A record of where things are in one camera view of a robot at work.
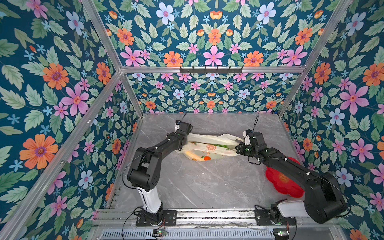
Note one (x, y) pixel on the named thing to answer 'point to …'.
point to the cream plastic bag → (204, 147)
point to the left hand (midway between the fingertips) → (180, 134)
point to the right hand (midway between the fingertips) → (235, 146)
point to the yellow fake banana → (194, 156)
